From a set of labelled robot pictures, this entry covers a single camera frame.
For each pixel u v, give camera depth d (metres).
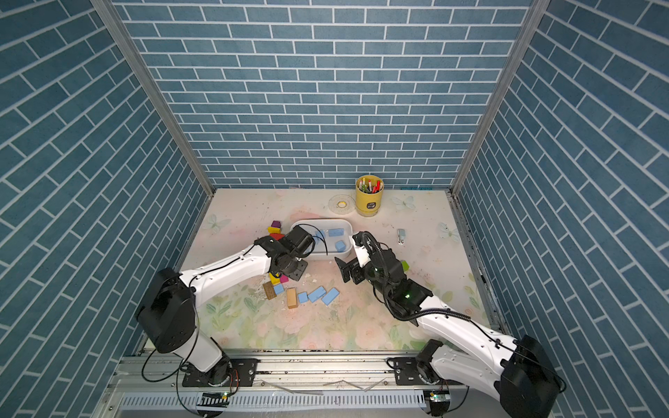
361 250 0.65
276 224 1.07
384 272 0.54
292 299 0.86
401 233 1.02
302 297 0.87
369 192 1.06
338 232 1.06
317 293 0.89
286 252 0.63
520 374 0.40
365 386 0.72
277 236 1.05
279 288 0.89
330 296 0.89
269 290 0.89
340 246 1.00
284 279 0.91
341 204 1.16
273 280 0.91
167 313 0.44
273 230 1.06
